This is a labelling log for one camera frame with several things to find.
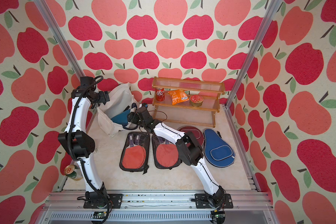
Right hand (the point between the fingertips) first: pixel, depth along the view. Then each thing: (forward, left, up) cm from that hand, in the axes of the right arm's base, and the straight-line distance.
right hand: (130, 118), depth 91 cm
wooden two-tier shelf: (+20, -37, -1) cm, 42 cm away
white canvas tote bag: (+18, +14, -2) cm, 23 cm away
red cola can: (+18, -18, +7) cm, 26 cm away
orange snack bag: (+21, -30, +3) cm, 37 cm away
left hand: (+8, +19, +10) cm, 23 cm away
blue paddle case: (-13, -58, -14) cm, 61 cm away
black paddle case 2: (-17, -25, -15) cm, 34 cm away
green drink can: (-35, +26, -5) cm, 44 cm away
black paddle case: (-19, -5, -15) cm, 25 cm away
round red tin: (+19, -43, +2) cm, 47 cm away
